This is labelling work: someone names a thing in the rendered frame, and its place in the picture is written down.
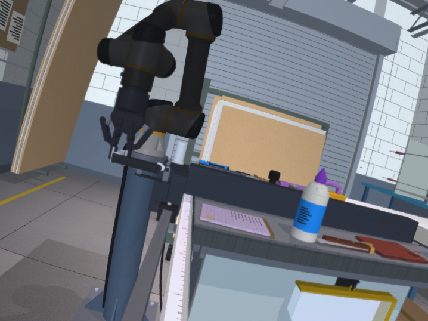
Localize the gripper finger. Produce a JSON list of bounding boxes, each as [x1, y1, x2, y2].
[[124, 130, 152, 152], [99, 116, 120, 159]]

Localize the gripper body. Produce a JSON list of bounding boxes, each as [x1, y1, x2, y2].
[[111, 87, 150, 135]]

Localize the dark rip fence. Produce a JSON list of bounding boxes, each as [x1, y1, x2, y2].
[[148, 160, 420, 244]]

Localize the light blue table saw body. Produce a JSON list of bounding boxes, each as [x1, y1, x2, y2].
[[160, 192, 428, 321]]

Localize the white cylinder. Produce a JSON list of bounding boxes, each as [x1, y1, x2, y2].
[[172, 140, 188, 166]]

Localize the large leaning plywood sheets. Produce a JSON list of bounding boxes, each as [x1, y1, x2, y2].
[[10, 0, 123, 175]]

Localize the blue flat tool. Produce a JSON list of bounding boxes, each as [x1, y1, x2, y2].
[[199, 159, 231, 171]]

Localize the green vertical pipe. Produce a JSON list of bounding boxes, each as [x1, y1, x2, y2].
[[18, 0, 53, 135]]

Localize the grey angled metal bar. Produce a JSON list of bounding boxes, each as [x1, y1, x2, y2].
[[123, 202, 179, 321]]

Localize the pink paper clipboard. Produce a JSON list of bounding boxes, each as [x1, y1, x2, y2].
[[199, 203, 276, 239]]

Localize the stacked tan sheet boards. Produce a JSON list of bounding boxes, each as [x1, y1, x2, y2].
[[199, 95, 327, 188]]

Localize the brown notice board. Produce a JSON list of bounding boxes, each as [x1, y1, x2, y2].
[[0, 0, 30, 53]]

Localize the grey roller door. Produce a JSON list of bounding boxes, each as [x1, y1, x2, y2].
[[185, 0, 402, 199]]

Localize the white blue glue bottle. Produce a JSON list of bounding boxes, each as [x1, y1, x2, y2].
[[290, 168, 331, 243]]

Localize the green sheet rack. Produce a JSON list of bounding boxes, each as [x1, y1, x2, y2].
[[166, 78, 331, 168]]

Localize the brown wooden try square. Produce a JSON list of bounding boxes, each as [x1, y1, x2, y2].
[[321, 234, 376, 255]]

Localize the blue side table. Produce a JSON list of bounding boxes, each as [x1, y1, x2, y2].
[[361, 181, 428, 212]]

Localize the black small block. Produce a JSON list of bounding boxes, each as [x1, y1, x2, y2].
[[334, 277, 361, 292]]

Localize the yellow framed white box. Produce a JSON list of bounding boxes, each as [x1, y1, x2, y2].
[[286, 280, 399, 321]]

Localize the pale green panel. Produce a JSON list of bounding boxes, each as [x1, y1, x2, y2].
[[393, 138, 428, 202]]

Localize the brown cardboard box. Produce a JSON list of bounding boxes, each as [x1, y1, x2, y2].
[[399, 297, 428, 321]]

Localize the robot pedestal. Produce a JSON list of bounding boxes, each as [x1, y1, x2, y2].
[[83, 151, 165, 321]]

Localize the white ruler fence rail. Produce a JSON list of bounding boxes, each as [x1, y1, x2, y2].
[[159, 193, 195, 321]]

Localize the black cable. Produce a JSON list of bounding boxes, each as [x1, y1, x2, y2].
[[159, 239, 169, 321]]

